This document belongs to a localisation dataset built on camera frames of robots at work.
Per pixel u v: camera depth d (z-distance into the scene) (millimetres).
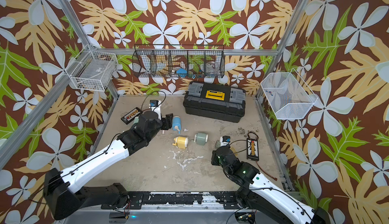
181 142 866
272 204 490
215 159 690
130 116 1067
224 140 691
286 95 862
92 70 859
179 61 970
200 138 884
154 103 646
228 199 745
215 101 946
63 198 378
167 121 670
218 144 935
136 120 992
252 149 906
